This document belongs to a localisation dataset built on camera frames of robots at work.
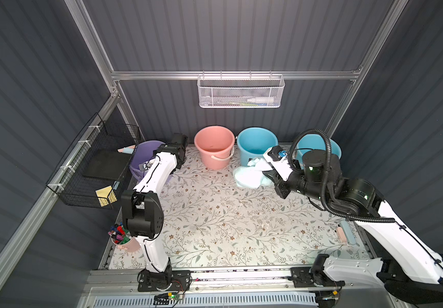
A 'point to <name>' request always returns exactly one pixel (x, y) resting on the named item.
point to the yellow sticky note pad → (106, 196)
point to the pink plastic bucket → (215, 144)
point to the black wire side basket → (66, 180)
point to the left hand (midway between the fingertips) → (163, 158)
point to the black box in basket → (106, 163)
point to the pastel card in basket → (129, 149)
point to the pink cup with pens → (121, 237)
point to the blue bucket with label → (253, 143)
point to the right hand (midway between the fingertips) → (267, 171)
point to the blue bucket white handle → (309, 142)
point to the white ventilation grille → (165, 299)
